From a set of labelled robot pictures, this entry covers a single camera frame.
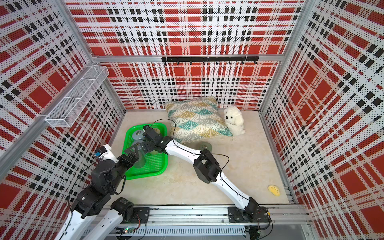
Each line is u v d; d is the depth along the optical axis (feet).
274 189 2.63
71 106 2.36
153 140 2.36
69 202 2.48
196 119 3.10
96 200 1.52
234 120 3.06
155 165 2.98
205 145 2.96
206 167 1.94
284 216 2.46
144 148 2.71
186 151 2.06
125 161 1.97
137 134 3.14
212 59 2.91
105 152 1.89
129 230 2.26
